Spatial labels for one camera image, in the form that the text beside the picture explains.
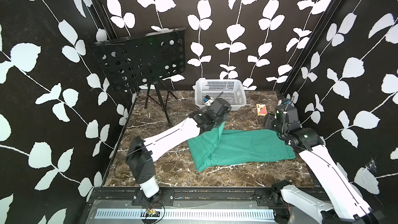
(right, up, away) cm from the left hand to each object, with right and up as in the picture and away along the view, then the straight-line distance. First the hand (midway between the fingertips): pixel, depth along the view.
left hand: (229, 110), depth 77 cm
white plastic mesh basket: (+8, +14, +42) cm, 45 cm away
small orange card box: (+27, 0, +28) cm, 39 cm away
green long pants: (-6, -19, +3) cm, 20 cm away
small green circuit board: (-37, -48, -5) cm, 61 cm away
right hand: (+18, -2, -3) cm, 19 cm away
